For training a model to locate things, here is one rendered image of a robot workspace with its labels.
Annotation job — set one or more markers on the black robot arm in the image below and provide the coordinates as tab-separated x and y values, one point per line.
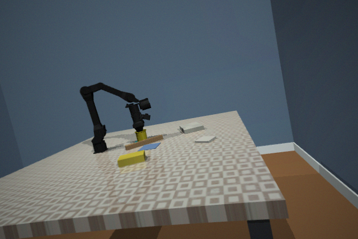
99	130

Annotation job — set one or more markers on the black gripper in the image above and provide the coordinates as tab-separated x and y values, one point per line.
137	123

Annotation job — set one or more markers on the yellow rectangular block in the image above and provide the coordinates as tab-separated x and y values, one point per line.
131	158

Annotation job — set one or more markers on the yellow cup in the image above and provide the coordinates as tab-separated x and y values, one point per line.
141	135

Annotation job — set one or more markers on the brown wooden bar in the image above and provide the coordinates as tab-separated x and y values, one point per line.
143	142

